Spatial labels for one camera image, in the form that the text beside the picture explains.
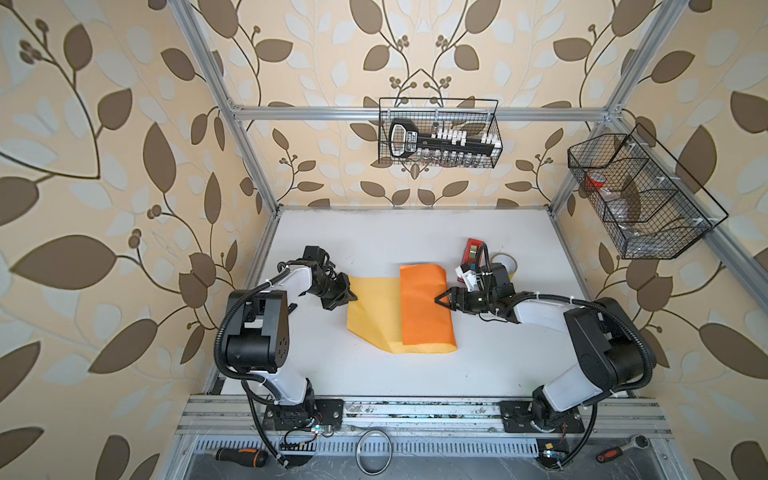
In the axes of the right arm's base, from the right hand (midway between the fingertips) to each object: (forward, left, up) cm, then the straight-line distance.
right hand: (444, 305), depth 90 cm
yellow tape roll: (+16, -24, 0) cm, 29 cm away
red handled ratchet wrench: (-35, -42, -3) cm, 55 cm away
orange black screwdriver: (-36, +50, 0) cm, 61 cm away
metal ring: (-36, +25, 0) cm, 43 cm away
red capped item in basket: (+27, -46, +25) cm, 59 cm away
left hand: (+4, +26, +2) cm, 26 cm away
